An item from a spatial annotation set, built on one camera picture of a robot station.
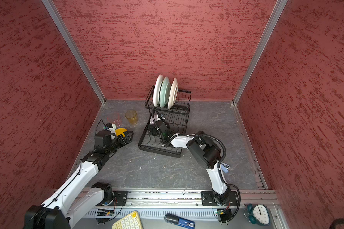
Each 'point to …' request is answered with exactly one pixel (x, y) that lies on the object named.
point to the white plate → (156, 90)
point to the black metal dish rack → (177, 118)
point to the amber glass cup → (131, 115)
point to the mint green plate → (165, 92)
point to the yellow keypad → (131, 221)
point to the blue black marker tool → (173, 219)
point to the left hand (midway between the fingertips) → (128, 137)
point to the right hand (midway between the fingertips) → (154, 127)
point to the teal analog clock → (257, 213)
